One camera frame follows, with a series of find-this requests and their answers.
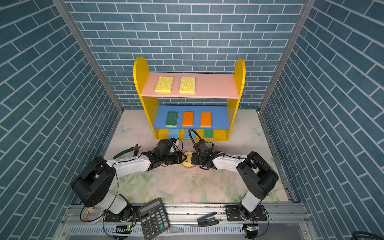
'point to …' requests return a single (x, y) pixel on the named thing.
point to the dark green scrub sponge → (172, 119)
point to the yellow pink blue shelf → (197, 101)
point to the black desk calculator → (153, 218)
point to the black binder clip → (203, 221)
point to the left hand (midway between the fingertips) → (185, 158)
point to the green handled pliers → (136, 152)
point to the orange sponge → (187, 119)
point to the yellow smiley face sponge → (187, 162)
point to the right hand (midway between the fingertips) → (192, 157)
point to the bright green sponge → (208, 133)
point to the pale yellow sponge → (206, 119)
